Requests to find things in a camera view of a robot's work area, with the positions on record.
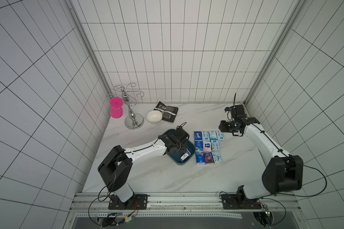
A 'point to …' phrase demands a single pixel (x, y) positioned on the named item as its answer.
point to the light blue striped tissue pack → (216, 156)
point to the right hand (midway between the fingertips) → (216, 125)
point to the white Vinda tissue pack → (186, 156)
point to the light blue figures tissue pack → (215, 145)
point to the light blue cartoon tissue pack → (213, 135)
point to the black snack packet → (169, 112)
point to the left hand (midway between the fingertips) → (179, 148)
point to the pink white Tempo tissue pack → (207, 146)
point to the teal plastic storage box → (176, 157)
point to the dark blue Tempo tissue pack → (198, 137)
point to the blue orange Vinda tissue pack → (198, 144)
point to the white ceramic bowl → (154, 116)
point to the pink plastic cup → (116, 103)
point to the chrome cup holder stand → (133, 121)
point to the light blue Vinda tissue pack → (206, 136)
